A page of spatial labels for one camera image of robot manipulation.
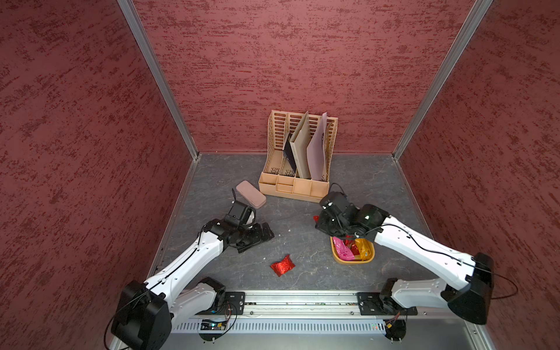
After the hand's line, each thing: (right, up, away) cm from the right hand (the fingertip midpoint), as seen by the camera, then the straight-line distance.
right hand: (317, 229), depth 75 cm
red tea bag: (+15, -10, +9) cm, 20 cm away
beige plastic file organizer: (-15, +19, +25) cm, 35 cm away
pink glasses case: (-29, +10, +27) cm, 41 cm away
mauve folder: (+2, +28, +17) cm, 33 cm away
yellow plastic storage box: (+8, -13, +4) cm, 16 cm away
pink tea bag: (+10, -10, +6) cm, 16 cm away
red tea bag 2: (-13, -15, +4) cm, 20 cm away
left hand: (-20, -7, +4) cm, 21 cm away
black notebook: (-10, +28, +15) cm, 33 cm away
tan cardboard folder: (-6, +32, +12) cm, 35 cm away
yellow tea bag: (+18, -8, +3) cm, 20 cm away
